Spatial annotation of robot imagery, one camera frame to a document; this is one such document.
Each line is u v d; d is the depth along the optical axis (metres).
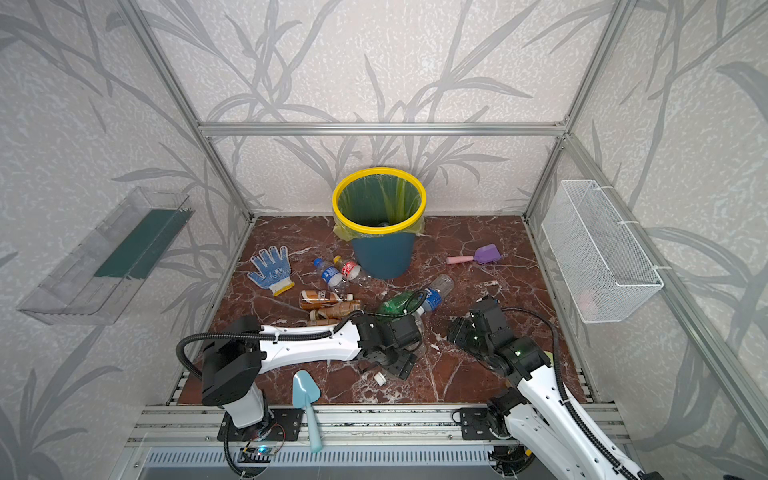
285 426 0.73
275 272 1.04
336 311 0.89
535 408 0.49
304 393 0.78
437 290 0.93
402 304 0.96
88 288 0.63
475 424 0.74
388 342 0.62
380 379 0.77
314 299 0.91
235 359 0.43
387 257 1.04
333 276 0.97
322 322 0.87
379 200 1.00
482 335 0.58
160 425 0.75
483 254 1.08
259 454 0.71
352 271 1.00
